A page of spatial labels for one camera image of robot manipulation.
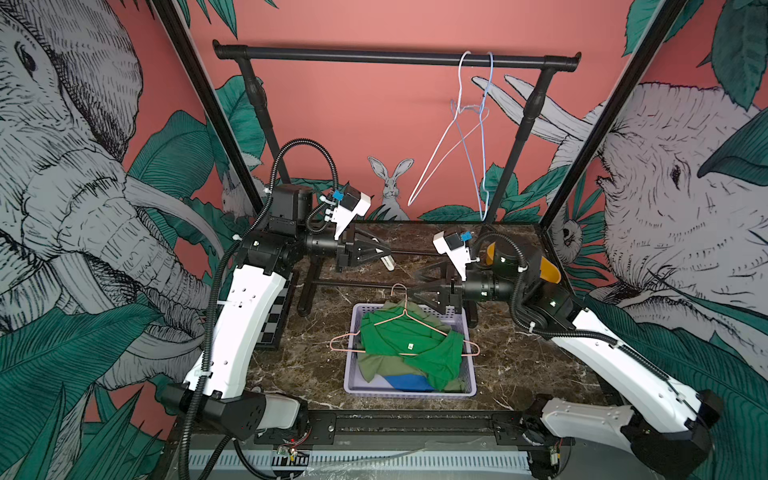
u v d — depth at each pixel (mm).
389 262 573
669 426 385
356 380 818
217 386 378
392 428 756
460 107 951
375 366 781
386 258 565
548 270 1009
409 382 783
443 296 498
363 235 543
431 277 594
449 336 797
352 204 490
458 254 505
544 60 512
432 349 759
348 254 514
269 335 878
